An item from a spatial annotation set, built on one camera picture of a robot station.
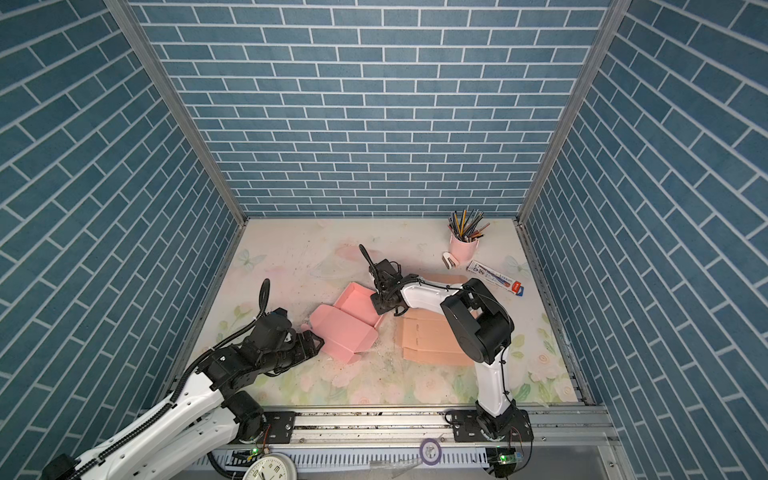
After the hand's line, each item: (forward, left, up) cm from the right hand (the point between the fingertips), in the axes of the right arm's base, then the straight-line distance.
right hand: (379, 298), depth 97 cm
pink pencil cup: (+19, -28, +4) cm, 34 cm away
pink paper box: (-12, +7, +3) cm, 15 cm away
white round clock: (-46, +18, +4) cm, 50 cm away
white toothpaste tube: (+12, -39, 0) cm, 41 cm away
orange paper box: (-10, -17, -5) cm, 20 cm away
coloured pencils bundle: (+26, -29, +10) cm, 40 cm away
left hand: (-21, +13, +8) cm, 26 cm away
